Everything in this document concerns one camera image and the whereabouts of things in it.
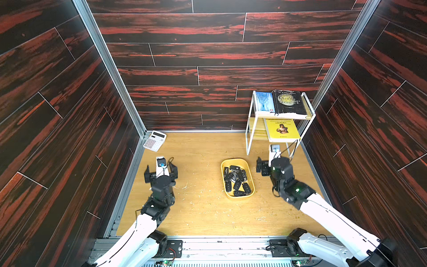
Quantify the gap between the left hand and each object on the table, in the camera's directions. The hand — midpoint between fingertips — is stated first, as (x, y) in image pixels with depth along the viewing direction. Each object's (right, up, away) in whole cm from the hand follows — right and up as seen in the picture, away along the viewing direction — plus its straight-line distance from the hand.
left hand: (160, 164), depth 77 cm
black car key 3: (+39, -17, +13) cm, 45 cm away
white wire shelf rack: (+51, +18, +21) cm, 58 cm away
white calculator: (-16, +13, +38) cm, 43 cm away
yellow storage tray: (+44, -2, +20) cm, 48 cm away
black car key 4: (+39, -13, +16) cm, 44 cm away
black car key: (+44, -15, +14) cm, 48 cm away
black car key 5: (+38, -4, +23) cm, 45 cm away
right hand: (+53, +3, 0) cm, 53 cm away
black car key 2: (+34, -14, +15) cm, 39 cm away
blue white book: (+53, +33, +12) cm, 63 cm away
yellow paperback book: (+65, +18, +19) cm, 71 cm away
